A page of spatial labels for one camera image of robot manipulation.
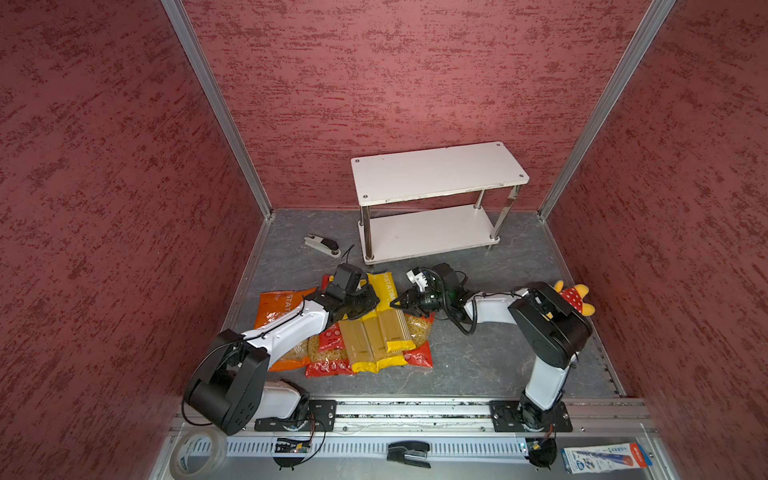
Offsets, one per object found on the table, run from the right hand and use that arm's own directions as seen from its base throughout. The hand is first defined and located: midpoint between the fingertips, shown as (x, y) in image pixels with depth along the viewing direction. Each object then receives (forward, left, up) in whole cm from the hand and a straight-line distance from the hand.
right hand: (390, 313), depth 85 cm
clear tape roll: (-32, +40, -3) cm, 52 cm away
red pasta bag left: (-12, +17, -2) cm, 21 cm away
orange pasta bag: (+6, +37, -2) cm, 37 cm away
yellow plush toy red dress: (+5, -58, -2) cm, 59 cm away
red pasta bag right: (-4, -9, -3) cm, 10 cm away
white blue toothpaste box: (-35, -50, -6) cm, 61 cm away
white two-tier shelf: (+30, -10, +27) cm, 41 cm away
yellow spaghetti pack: (-5, -1, +2) cm, 5 cm away
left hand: (+2, +3, 0) cm, 3 cm away
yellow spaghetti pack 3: (-11, +9, +3) cm, 14 cm away
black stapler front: (-33, -4, -5) cm, 33 cm away
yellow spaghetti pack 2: (-10, +4, +2) cm, 11 cm away
